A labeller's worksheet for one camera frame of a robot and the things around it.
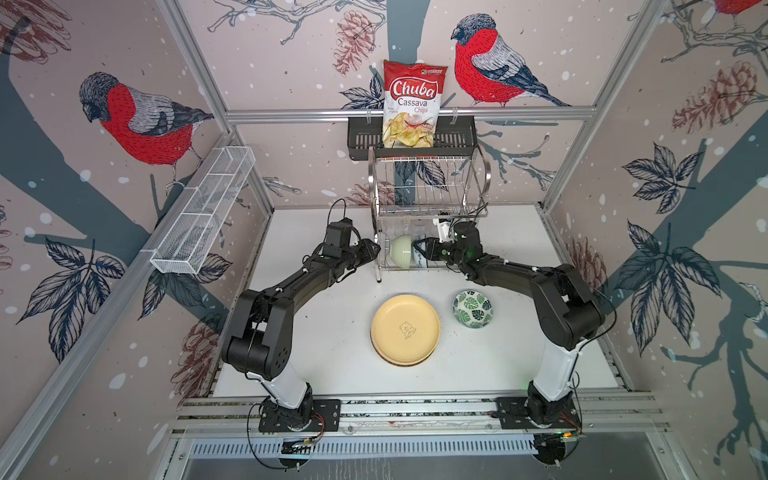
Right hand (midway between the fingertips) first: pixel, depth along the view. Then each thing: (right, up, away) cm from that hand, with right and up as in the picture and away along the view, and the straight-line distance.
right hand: (412, 248), depth 93 cm
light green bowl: (-4, -1, -1) cm, 4 cm away
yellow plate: (-3, -24, -7) cm, 25 cm away
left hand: (-11, 0, -3) cm, 12 cm away
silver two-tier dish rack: (+1, +21, +30) cm, 36 cm away
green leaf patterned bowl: (+19, -19, -1) cm, 27 cm away
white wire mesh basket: (-57, +2, -22) cm, 61 cm away
